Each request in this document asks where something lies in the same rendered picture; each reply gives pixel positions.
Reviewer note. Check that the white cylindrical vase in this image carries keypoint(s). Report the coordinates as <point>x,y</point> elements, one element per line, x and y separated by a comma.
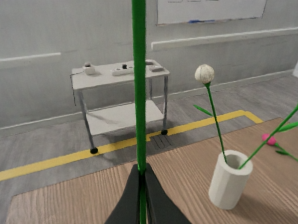
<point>228,183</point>

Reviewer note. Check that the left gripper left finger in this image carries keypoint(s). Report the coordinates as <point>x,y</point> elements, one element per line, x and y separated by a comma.
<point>127,210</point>

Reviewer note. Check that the white flower with green stem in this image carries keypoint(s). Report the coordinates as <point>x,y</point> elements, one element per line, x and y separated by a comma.
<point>204,74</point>

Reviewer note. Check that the pink tulip flower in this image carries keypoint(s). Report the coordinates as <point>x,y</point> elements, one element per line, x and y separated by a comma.
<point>272,141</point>

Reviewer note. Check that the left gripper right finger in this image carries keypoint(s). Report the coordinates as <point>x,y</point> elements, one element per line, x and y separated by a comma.
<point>162,208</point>

